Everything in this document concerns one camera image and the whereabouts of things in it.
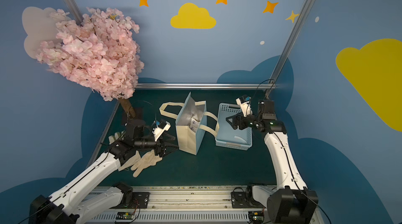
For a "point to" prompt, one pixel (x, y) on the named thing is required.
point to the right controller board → (256, 216)
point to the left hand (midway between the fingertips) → (176, 140)
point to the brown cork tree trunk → (128, 107)
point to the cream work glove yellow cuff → (148, 159)
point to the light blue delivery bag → (189, 141)
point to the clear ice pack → (193, 124)
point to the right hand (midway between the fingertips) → (236, 115)
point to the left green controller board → (125, 215)
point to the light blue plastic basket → (228, 136)
